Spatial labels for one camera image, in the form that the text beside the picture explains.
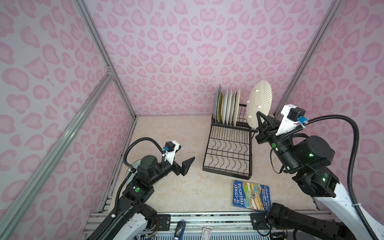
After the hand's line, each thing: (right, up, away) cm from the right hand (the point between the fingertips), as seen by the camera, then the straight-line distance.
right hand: (259, 111), depth 50 cm
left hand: (-25, -16, +16) cm, 34 cm away
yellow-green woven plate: (-9, +5, +29) cm, 31 cm away
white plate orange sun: (-5, +5, +25) cm, 26 cm away
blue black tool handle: (-29, -52, +17) cm, 62 cm away
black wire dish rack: (0, -20, +48) cm, 52 cm away
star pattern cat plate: (-1, +5, +25) cm, 25 cm away
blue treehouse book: (+8, -41, +29) cm, 51 cm away
